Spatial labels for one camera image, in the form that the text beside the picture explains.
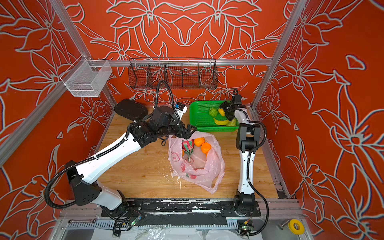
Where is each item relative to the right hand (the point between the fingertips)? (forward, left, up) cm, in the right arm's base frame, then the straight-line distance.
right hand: (221, 107), depth 109 cm
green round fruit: (-4, +7, 0) cm, 8 cm away
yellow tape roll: (-72, -23, -7) cm, 76 cm away
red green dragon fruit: (-33, +25, 0) cm, 41 cm away
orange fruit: (-29, +18, 0) cm, 34 cm away
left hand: (-34, +23, +24) cm, 48 cm away
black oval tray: (+1, +69, -1) cm, 69 cm away
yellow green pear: (-15, -6, -1) cm, 16 cm away
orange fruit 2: (-33, +14, -2) cm, 36 cm away
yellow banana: (-12, -1, -4) cm, 12 cm away
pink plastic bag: (-48, +15, 0) cm, 51 cm away
